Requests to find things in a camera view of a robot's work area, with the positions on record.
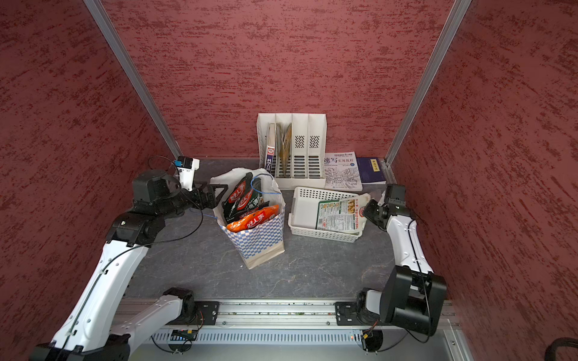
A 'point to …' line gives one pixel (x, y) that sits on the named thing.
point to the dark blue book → (370, 171)
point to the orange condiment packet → (252, 218)
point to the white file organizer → (293, 148)
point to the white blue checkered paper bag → (263, 242)
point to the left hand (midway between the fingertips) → (215, 190)
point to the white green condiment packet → (346, 215)
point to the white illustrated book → (342, 171)
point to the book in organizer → (270, 147)
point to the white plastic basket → (302, 217)
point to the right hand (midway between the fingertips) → (364, 213)
